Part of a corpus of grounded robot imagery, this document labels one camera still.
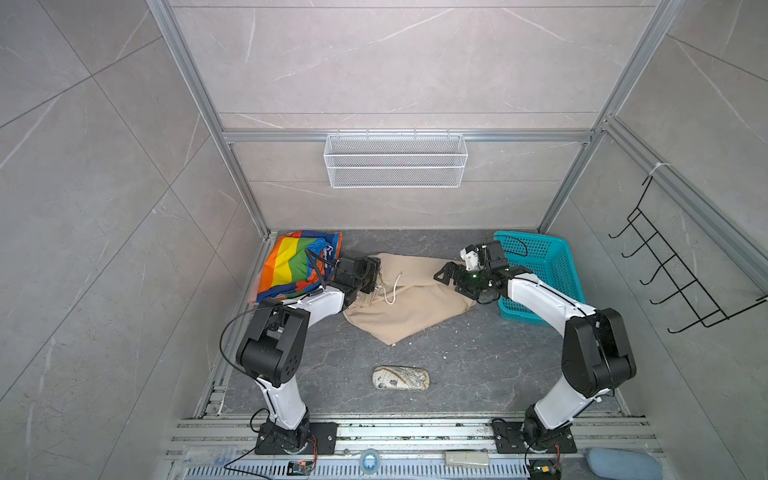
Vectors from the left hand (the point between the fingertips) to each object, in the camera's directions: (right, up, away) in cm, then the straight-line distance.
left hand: (382, 256), depth 94 cm
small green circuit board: (-19, -51, -24) cm, 59 cm away
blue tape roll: (-2, -50, -23) cm, 55 cm away
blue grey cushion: (+57, -49, -26) cm, 79 cm away
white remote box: (+20, -47, -27) cm, 57 cm away
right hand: (+19, -7, -3) cm, 21 cm away
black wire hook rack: (+66, -10, -35) cm, 75 cm away
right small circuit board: (+40, -51, -24) cm, 69 cm away
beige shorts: (+8, -15, +5) cm, 17 cm away
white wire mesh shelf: (+3, +33, +6) cm, 33 cm away
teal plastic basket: (+62, -2, +13) cm, 63 cm away
